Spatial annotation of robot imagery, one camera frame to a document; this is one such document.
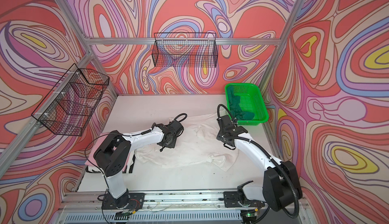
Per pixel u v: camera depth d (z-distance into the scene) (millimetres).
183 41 864
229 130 625
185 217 767
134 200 722
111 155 479
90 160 488
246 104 1141
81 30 837
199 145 928
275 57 964
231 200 716
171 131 696
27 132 566
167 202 736
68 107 789
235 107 1102
